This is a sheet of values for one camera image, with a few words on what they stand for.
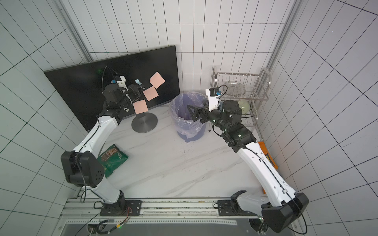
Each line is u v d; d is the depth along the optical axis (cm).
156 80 84
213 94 53
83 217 72
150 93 87
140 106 87
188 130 77
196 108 55
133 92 70
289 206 36
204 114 55
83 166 44
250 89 96
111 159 83
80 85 91
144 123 108
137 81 79
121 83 71
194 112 56
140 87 78
